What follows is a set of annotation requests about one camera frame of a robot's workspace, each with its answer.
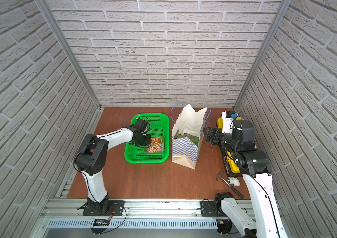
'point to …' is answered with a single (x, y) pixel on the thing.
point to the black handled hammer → (219, 175)
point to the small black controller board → (101, 222)
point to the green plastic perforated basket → (159, 124)
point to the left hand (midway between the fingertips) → (146, 139)
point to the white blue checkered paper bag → (184, 151)
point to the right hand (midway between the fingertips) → (213, 129)
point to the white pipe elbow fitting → (233, 180)
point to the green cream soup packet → (156, 145)
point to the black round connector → (224, 226)
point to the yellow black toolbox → (231, 165)
